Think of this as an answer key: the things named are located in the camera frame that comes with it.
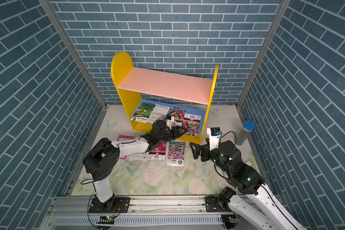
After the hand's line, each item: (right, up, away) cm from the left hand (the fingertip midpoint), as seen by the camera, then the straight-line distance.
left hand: (189, 133), depth 84 cm
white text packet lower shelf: (-20, +13, +13) cm, 28 cm away
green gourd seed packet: (-31, +13, +12) cm, 35 cm away
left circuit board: (-43, -43, -12) cm, 62 cm away
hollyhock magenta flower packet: (-19, -15, +8) cm, 25 cm away
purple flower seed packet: (-8, -16, +7) cm, 19 cm away
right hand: (+4, -2, -18) cm, 18 cm away
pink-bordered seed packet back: (-45, -5, +15) cm, 48 cm away
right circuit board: (+21, -42, -13) cm, 49 cm away
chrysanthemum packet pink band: (-7, +12, +12) cm, 18 cm away
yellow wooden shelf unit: (-31, +27, +36) cm, 55 cm away
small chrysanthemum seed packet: (+2, +6, +7) cm, 10 cm away
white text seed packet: (-30, -16, +7) cm, 35 cm away
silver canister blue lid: (+36, +4, +1) cm, 36 cm away
